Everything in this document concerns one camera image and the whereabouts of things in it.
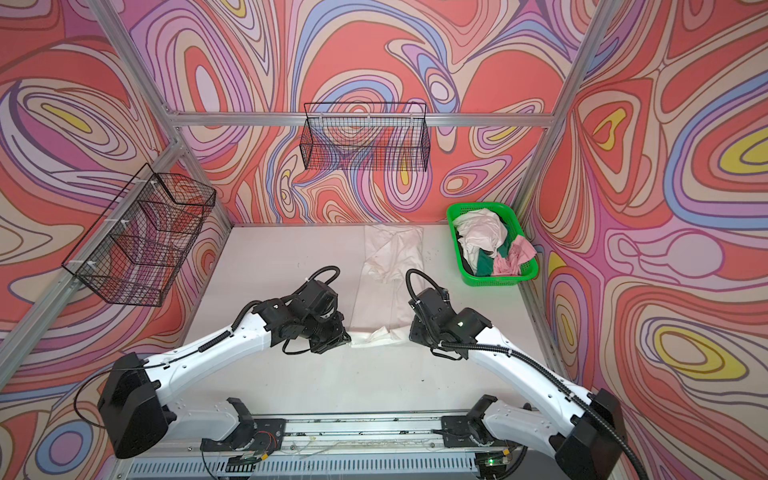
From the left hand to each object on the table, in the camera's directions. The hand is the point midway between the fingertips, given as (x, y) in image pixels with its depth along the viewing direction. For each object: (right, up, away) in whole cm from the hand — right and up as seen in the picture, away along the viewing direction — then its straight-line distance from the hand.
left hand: (360, 337), depth 76 cm
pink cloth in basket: (+53, +23, +23) cm, 62 cm away
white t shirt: (+9, +12, +25) cm, 29 cm away
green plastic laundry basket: (+54, +16, +22) cm, 60 cm away
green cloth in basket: (+40, +20, +22) cm, 50 cm away
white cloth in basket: (+39, +30, +26) cm, 55 cm away
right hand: (+16, -1, +2) cm, 17 cm away
